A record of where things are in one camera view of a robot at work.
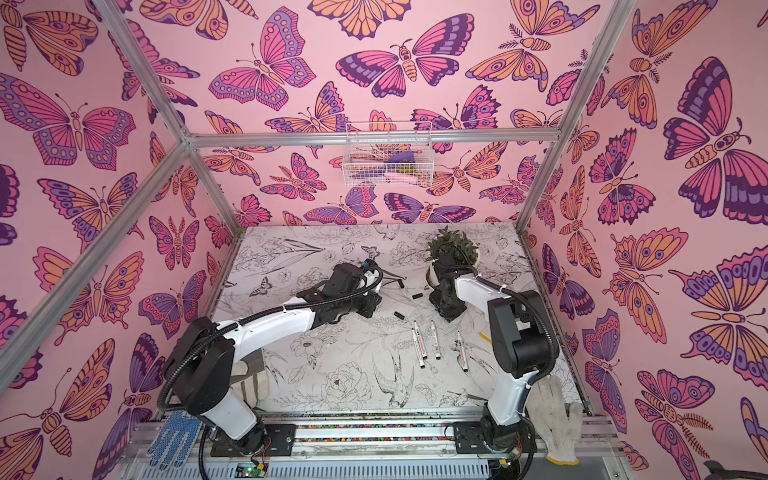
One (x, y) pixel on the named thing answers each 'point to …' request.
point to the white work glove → (559, 429)
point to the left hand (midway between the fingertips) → (383, 295)
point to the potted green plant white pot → (452, 242)
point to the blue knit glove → (174, 440)
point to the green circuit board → (251, 470)
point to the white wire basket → (388, 154)
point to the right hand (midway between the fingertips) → (438, 303)
